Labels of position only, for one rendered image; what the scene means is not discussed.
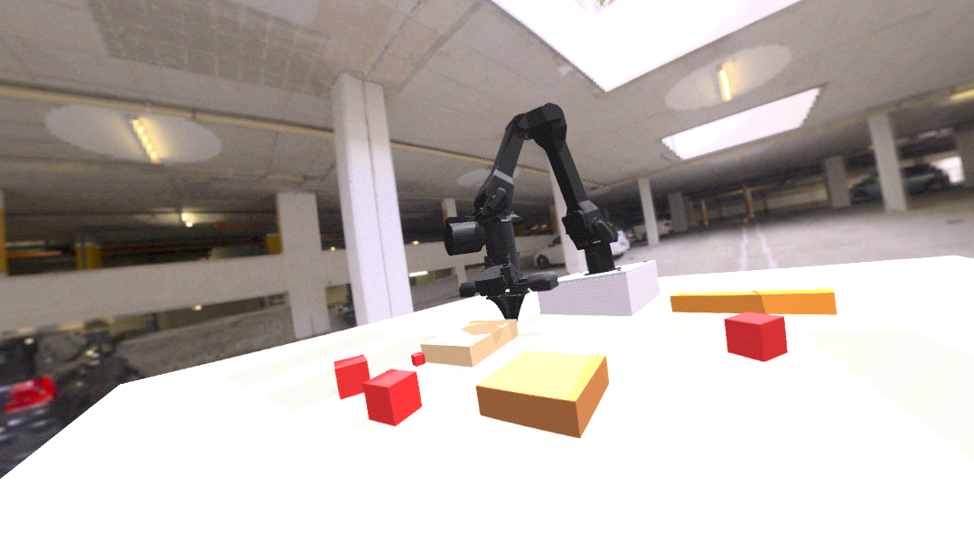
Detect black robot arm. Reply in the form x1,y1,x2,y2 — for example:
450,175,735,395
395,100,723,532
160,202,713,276
444,103,622,297

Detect orange square block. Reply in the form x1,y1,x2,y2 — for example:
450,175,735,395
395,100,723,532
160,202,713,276
475,349,610,439

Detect orange flat board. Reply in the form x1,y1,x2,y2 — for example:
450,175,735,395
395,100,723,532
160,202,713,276
670,289,837,315

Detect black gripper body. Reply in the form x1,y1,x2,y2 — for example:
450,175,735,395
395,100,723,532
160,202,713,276
459,247,558,298

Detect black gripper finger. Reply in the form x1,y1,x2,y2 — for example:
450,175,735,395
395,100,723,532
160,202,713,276
485,292,510,320
505,290,530,322

